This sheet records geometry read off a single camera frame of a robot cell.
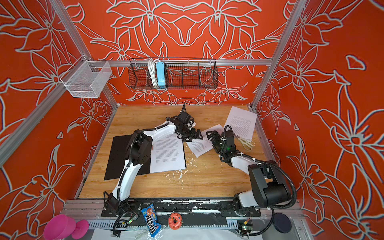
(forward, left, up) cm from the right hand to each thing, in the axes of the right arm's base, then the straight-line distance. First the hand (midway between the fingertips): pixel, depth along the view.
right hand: (206, 135), depth 90 cm
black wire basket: (+37, +16, +20) cm, 45 cm away
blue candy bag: (-40, +30, -8) cm, 51 cm away
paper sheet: (-7, +25, -10) cm, 27 cm away
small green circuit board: (-45, -16, -10) cm, 49 cm away
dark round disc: (-44, -33, -11) cm, 56 cm away
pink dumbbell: (-45, +62, +5) cm, 76 cm away
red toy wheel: (-43, +18, -8) cm, 47 cm away
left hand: (+2, +5, -7) cm, 9 cm away
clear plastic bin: (+29, +75, +23) cm, 84 cm away
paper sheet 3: (+19, -29, -11) cm, 37 cm away
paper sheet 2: (-4, +4, -8) cm, 9 cm away
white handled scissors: (-2, -27, -9) cm, 29 cm away
